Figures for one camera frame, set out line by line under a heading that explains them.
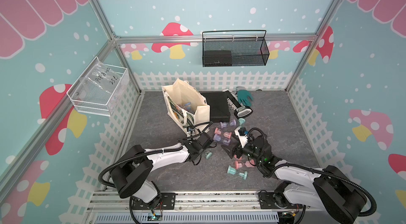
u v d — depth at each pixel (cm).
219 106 103
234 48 94
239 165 83
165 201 74
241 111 108
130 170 45
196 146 68
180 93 100
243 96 116
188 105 100
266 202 74
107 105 63
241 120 100
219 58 92
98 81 71
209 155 85
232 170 81
